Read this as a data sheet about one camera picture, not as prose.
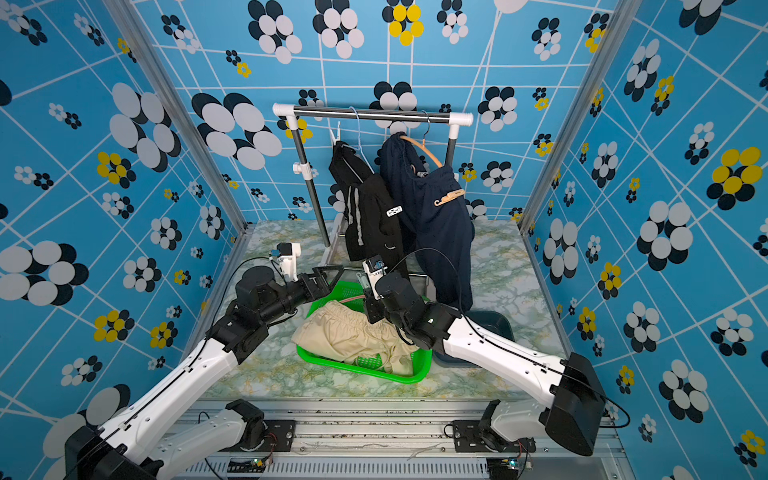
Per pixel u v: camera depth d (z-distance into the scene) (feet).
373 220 2.50
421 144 2.33
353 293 2.78
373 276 2.10
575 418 1.23
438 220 2.58
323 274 2.09
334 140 2.90
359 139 3.07
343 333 2.63
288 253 2.15
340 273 2.23
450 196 2.12
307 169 2.65
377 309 2.12
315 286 2.06
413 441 2.42
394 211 2.29
